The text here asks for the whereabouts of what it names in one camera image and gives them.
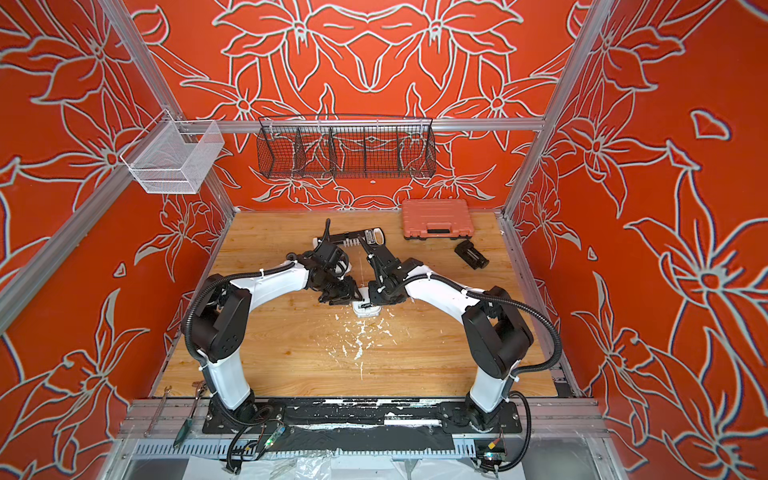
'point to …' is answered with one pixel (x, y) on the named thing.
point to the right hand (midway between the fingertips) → (374, 294)
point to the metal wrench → (147, 433)
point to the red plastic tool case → (436, 219)
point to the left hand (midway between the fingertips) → (359, 297)
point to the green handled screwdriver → (199, 385)
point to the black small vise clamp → (467, 251)
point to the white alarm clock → (365, 309)
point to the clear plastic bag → (303, 466)
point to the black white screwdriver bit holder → (375, 236)
